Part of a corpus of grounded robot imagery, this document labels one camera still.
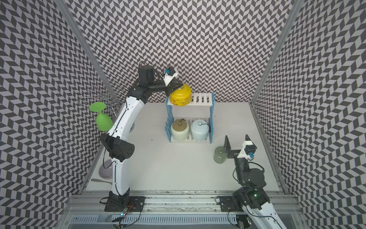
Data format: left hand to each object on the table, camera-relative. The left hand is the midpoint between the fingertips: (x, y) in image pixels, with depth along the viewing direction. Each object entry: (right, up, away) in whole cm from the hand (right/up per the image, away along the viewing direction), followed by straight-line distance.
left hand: (181, 83), depth 75 cm
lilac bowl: (-44, -51, +6) cm, 67 cm away
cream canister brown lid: (-1, -26, +13) cm, 29 cm away
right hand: (+26, -28, -8) cm, 39 cm away
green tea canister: (+22, -42, +9) cm, 48 cm away
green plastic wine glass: (-43, -21, +3) cm, 48 cm away
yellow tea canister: (0, -7, 0) cm, 7 cm away
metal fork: (-49, -54, +5) cm, 73 cm away
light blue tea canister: (+11, -26, +13) cm, 32 cm away
